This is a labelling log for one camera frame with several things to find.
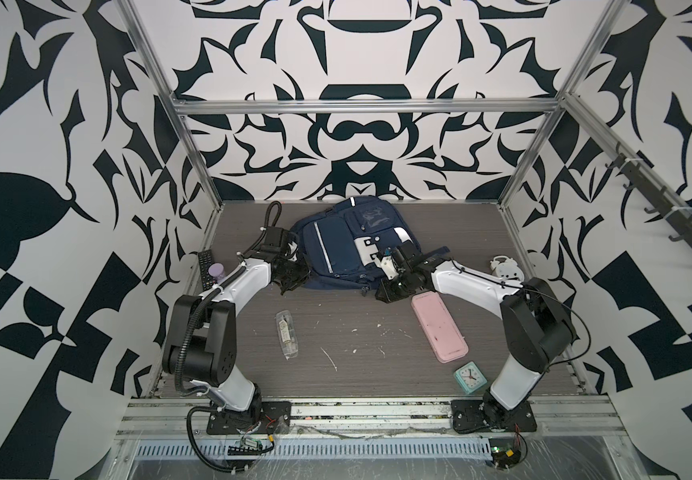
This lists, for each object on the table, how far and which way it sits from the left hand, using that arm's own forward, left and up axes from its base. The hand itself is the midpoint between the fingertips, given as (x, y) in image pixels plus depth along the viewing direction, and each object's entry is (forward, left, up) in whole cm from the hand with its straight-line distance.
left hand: (317, 269), depth 90 cm
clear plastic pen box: (-16, +9, -9) cm, 20 cm away
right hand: (-6, -18, -4) cm, 20 cm away
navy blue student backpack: (+12, -8, -3) cm, 14 cm away
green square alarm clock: (-29, -40, -8) cm, 50 cm away
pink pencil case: (-19, -36, -9) cm, 42 cm away
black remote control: (+10, +38, -8) cm, 40 cm away
